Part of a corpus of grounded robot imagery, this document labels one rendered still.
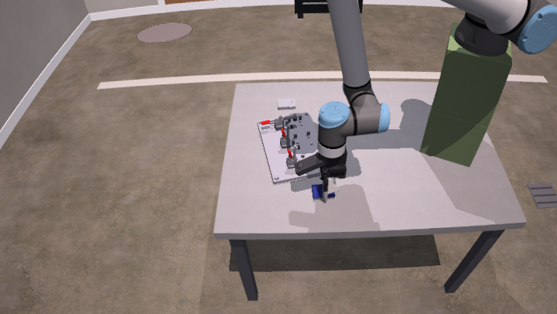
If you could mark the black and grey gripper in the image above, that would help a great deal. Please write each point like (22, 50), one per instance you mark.
(335, 166)

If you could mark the toggle clamp with red handle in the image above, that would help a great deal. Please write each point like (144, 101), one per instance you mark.
(289, 161)
(279, 124)

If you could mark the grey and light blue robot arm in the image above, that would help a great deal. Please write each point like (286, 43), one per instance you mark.
(530, 24)

